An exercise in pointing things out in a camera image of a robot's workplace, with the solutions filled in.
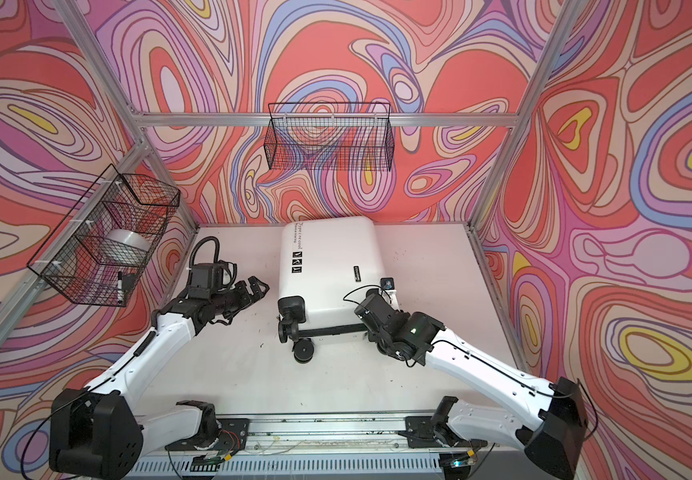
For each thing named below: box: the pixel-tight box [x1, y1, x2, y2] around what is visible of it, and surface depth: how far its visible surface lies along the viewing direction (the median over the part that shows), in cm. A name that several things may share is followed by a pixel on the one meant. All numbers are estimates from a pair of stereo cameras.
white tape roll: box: [102, 229, 151, 265], surface depth 73 cm
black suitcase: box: [277, 216, 396, 363], surface depth 84 cm
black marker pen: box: [117, 271, 123, 303], surface depth 73 cm
